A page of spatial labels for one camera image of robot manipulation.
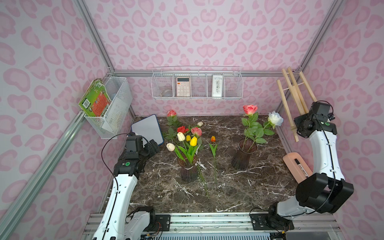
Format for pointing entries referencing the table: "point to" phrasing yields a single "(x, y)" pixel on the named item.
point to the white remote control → (217, 85)
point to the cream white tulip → (181, 137)
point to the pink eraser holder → (289, 159)
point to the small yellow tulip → (188, 138)
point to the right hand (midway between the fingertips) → (298, 118)
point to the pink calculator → (183, 86)
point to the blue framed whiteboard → (149, 129)
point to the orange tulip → (213, 150)
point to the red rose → (182, 129)
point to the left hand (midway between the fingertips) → (151, 144)
